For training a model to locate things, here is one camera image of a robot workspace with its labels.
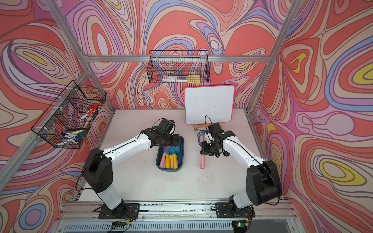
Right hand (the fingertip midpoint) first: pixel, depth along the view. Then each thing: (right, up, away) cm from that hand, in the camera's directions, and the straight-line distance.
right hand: (203, 156), depth 84 cm
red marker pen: (-63, +25, -6) cm, 69 cm away
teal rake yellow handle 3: (-17, +2, +7) cm, 19 cm away
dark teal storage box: (-27, 0, +5) cm, 28 cm away
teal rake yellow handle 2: (-20, -4, +4) cm, 20 cm away
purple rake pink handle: (-1, +9, +4) cm, 10 cm away
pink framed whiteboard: (+10, +34, +15) cm, 39 cm away
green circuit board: (-44, -31, -13) cm, 55 cm away
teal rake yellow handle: (-22, -3, +3) cm, 22 cm away
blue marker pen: (-67, +13, -14) cm, 70 cm away
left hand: (-14, +9, +2) cm, 17 cm away
